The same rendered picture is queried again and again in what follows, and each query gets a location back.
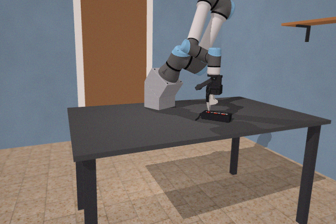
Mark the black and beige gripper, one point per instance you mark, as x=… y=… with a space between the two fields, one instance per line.
x=214 y=88

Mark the black power strip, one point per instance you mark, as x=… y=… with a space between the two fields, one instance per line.
x=216 y=116

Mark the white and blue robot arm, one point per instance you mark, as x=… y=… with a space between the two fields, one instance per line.
x=200 y=58

